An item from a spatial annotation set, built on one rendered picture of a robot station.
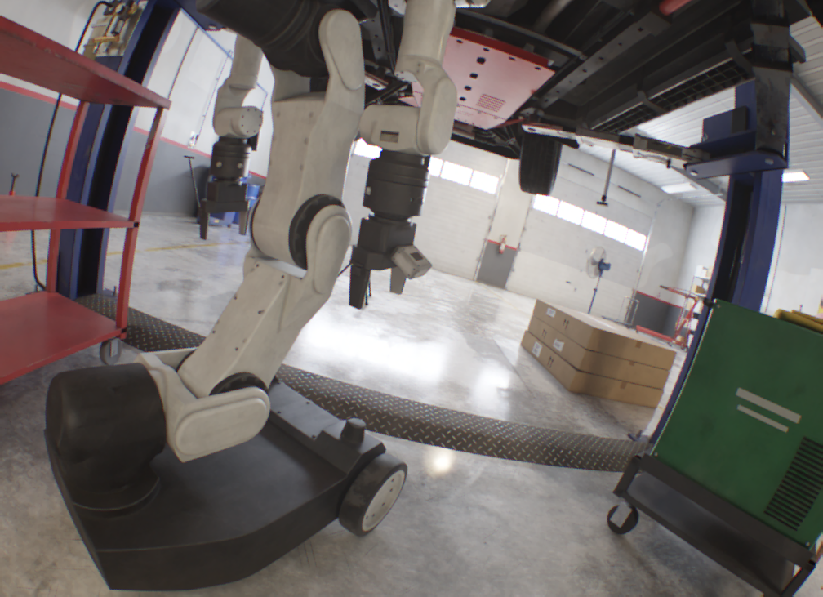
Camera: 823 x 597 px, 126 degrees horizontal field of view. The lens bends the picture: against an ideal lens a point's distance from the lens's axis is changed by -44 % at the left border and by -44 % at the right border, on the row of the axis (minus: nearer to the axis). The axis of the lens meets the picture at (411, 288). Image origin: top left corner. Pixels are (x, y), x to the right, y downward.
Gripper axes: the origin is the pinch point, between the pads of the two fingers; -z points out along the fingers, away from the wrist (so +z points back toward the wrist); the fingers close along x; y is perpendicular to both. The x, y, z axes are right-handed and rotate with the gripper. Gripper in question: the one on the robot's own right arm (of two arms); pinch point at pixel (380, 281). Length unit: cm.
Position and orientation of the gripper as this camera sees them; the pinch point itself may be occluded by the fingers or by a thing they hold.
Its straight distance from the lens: 56.8
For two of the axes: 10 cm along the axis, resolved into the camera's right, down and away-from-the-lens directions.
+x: 5.0, -1.8, 8.5
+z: 1.8, -9.4, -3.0
